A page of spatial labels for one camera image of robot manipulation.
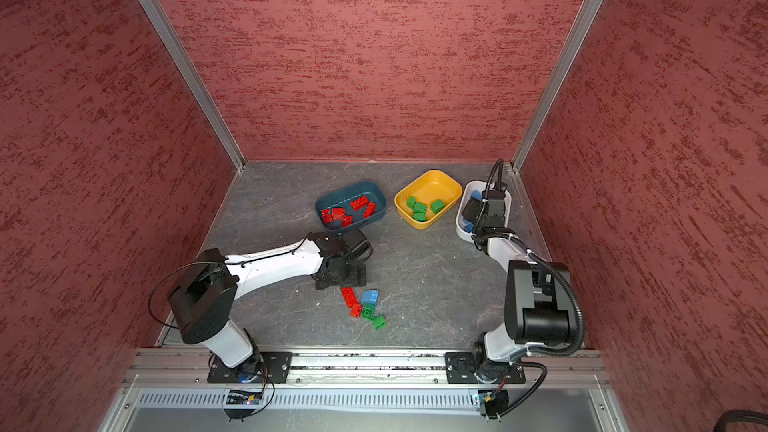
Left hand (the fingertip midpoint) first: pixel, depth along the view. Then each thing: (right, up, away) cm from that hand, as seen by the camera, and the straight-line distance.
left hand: (347, 287), depth 85 cm
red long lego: (+1, -3, 0) cm, 3 cm away
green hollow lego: (+7, -6, -4) cm, 9 cm away
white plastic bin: (+39, +27, +19) cm, 52 cm away
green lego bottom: (+10, -8, -4) cm, 13 cm away
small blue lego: (+45, +27, +25) cm, 58 cm away
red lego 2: (-10, +19, +19) cm, 29 cm away
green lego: (+20, +24, +22) cm, 39 cm away
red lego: (+1, +23, +22) cm, 32 cm away
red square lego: (-3, +17, +18) cm, 25 cm away
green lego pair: (+23, +22, +20) cm, 37 cm away
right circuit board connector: (+38, -24, -14) cm, 47 cm away
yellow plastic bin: (+25, +24, +25) cm, 43 cm away
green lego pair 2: (+29, +23, +19) cm, 42 cm away
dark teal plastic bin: (+6, +28, +24) cm, 37 cm away
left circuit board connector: (-24, -23, -12) cm, 36 cm away
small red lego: (+5, +21, +19) cm, 29 cm away
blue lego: (+40, +16, +16) cm, 46 cm away
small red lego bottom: (+3, -6, -2) cm, 7 cm away
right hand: (+40, +22, +10) cm, 47 cm away
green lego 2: (+23, +19, +17) cm, 34 cm away
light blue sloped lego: (+7, -2, -1) cm, 7 cm away
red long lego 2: (-6, +20, +19) cm, 28 cm away
